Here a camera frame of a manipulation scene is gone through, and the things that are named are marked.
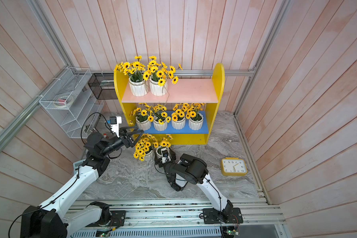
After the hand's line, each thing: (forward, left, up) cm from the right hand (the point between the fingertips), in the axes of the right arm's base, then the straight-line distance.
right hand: (162, 150), depth 95 cm
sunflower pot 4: (+8, -1, +22) cm, 23 cm away
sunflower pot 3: (+11, +10, +18) cm, 24 cm away
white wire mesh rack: (+3, +43, +25) cm, 50 cm away
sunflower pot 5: (+6, -11, +23) cm, 26 cm away
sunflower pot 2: (-4, +9, +9) cm, 14 cm away
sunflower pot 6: (+12, -21, +18) cm, 30 cm away
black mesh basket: (+27, +36, +32) cm, 55 cm away
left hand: (-6, +7, +28) cm, 29 cm away
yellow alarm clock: (-10, -45, -2) cm, 46 cm away
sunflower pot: (-3, -4, +13) cm, 13 cm away
